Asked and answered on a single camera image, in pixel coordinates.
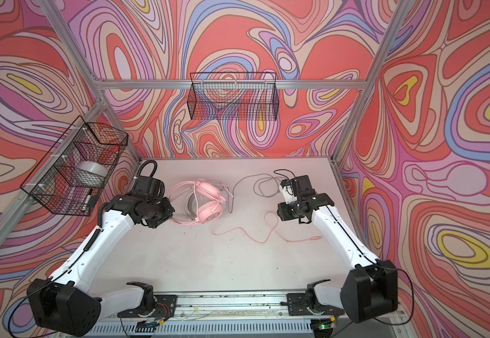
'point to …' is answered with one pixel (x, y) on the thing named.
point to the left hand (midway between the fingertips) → (176, 210)
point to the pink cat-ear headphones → (198, 201)
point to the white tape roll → (91, 173)
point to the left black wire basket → (74, 171)
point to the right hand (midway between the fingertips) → (285, 215)
